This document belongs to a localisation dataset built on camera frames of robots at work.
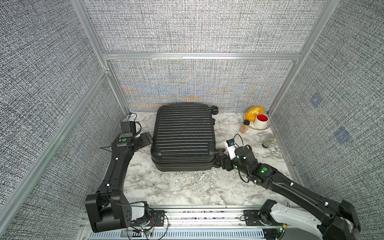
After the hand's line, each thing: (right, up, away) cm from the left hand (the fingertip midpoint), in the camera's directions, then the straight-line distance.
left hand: (147, 138), depth 83 cm
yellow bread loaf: (+69, +16, +27) cm, 76 cm away
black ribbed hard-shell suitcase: (+20, 0, -3) cm, 20 cm away
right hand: (+41, -7, -4) cm, 42 cm away
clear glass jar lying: (+73, -2, +11) cm, 74 cm away
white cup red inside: (+73, +10, +21) cm, 76 cm away
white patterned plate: (+69, +9, +29) cm, 75 cm away
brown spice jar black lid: (+61, +6, +21) cm, 64 cm away
